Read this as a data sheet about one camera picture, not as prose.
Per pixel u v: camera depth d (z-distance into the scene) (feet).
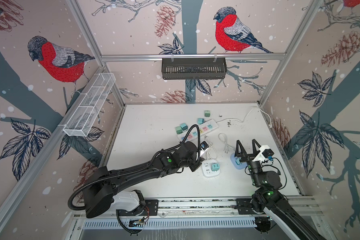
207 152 3.02
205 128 3.37
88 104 2.55
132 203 1.96
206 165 2.81
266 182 1.84
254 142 2.39
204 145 2.15
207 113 3.73
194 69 3.45
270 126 3.62
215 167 2.63
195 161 2.04
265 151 1.94
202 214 2.39
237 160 2.26
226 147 3.09
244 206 2.40
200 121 3.51
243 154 2.11
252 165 2.14
